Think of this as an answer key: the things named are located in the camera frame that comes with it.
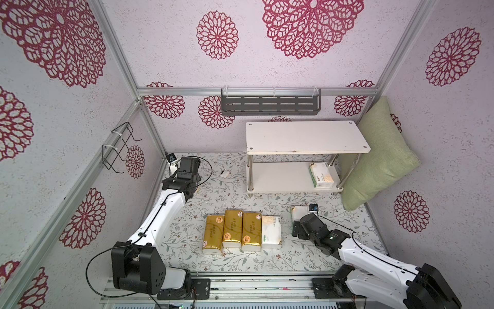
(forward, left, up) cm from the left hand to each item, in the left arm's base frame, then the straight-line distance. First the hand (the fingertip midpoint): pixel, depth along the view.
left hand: (181, 178), depth 83 cm
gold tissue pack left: (-20, -14, -14) cm, 28 cm away
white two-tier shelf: (+6, -62, +12) cm, 64 cm away
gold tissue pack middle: (-18, -22, -13) cm, 31 cm away
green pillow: (-1, -82, +12) cm, 83 cm away
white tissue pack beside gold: (-18, -39, -15) cm, 46 cm away
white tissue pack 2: (+9, -65, -10) cm, 66 cm away
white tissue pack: (-8, -52, -17) cm, 56 cm away
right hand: (-14, -52, -16) cm, 57 cm away
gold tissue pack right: (-21, -30, -13) cm, 39 cm away
